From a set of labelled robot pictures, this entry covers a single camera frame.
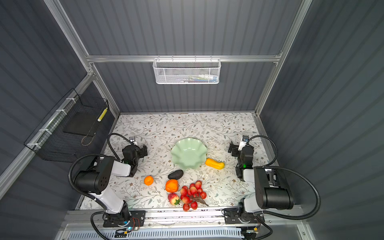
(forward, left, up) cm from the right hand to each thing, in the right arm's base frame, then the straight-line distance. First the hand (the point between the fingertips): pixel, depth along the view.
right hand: (242, 143), depth 91 cm
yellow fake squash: (-11, +17, -6) cm, 21 cm away
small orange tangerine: (-21, +55, -5) cm, 59 cm away
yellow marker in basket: (+6, +80, +20) cm, 82 cm away
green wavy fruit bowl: (-2, +33, -8) cm, 35 cm away
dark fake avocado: (-17, +40, -5) cm, 44 cm away
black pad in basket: (-1, +86, +22) cm, 88 cm away
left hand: (+1, +68, -4) cm, 68 cm away
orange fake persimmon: (-24, +41, -3) cm, 48 cm away
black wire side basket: (-15, +92, +26) cm, 97 cm away
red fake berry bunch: (-29, +31, -6) cm, 43 cm away
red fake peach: (-31, +40, -4) cm, 51 cm away
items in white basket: (+33, +26, +25) cm, 48 cm away
